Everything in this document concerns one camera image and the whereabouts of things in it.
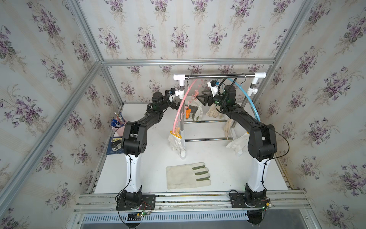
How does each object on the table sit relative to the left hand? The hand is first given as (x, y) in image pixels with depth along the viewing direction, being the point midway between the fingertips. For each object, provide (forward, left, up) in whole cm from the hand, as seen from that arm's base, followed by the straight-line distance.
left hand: (178, 95), depth 96 cm
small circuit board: (-65, +21, -24) cm, 73 cm away
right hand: (-5, -15, +6) cm, 17 cm away
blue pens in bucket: (-13, +41, -12) cm, 45 cm away
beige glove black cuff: (-16, -34, -15) cm, 40 cm away
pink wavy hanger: (-10, -10, +9) cm, 16 cm away
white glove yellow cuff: (-33, +2, -4) cm, 33 cm away
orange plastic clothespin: (-19, -6, +4) cm, 20 cm away
